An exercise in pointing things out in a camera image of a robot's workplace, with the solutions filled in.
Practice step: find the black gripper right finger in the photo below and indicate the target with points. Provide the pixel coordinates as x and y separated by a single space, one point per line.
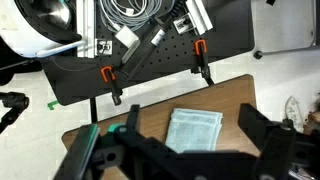
250 120

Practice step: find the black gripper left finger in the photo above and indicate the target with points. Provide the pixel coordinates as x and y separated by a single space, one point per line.
134 116

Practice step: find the light blue towel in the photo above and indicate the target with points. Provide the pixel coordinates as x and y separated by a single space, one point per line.
193 130

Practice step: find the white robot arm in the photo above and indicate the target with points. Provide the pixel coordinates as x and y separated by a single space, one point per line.
20 40

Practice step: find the brown wooden table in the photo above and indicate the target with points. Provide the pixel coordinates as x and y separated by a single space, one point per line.
93 110

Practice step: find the black bar with label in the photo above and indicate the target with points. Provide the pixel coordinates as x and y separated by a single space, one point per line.
146 50

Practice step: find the metal stand base bar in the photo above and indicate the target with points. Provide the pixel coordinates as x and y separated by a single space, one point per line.
286 50

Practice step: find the white power adapter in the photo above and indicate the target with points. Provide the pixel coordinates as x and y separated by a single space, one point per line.
126 36

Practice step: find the black tripod head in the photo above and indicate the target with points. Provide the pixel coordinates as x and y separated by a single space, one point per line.
13 101

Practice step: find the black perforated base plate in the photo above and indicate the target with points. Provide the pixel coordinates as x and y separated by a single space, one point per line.
173 56

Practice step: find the small metal corner bracket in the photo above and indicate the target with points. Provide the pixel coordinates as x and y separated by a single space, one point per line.
103 46

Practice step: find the white aluminium rail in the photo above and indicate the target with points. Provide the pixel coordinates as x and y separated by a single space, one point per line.
86 30

